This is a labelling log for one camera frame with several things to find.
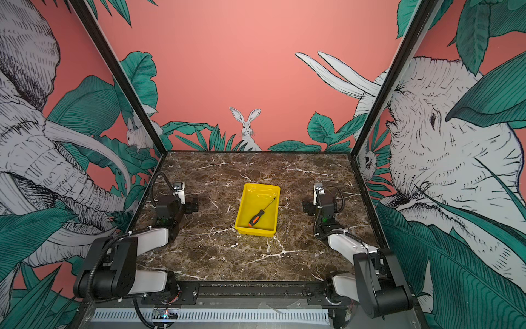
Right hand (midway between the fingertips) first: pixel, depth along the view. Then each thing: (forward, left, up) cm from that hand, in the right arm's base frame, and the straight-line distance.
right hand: (316, 193), depth 89 cm
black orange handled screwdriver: (-7, +26, -9) cm, 29 cm away
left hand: (+1, +59, 0) cm, 59 cm away
